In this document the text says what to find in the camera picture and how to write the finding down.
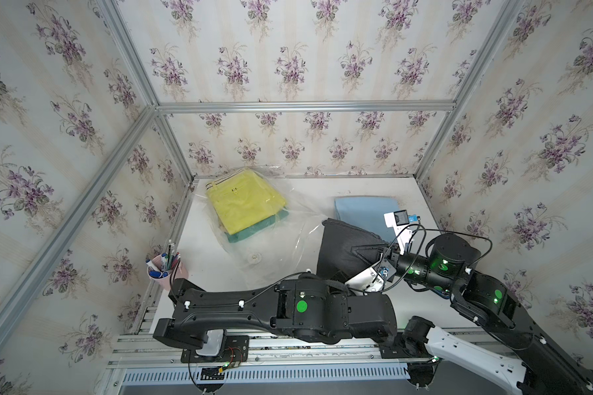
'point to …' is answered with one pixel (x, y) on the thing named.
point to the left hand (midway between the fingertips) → (363, 289)
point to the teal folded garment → (257, 226)
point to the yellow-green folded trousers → (241, 200)
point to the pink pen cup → (161, 268)
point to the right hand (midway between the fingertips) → (359, 252)
